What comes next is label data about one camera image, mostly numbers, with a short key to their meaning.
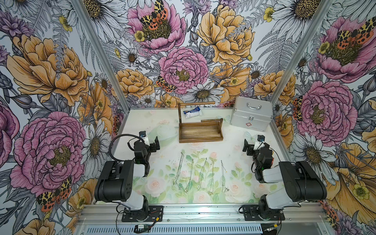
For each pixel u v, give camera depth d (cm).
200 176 87
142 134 80
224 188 83
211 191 81
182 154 97
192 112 115
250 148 83
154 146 85
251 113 100
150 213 74
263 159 70
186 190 82
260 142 77
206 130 108
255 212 73
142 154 71
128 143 76
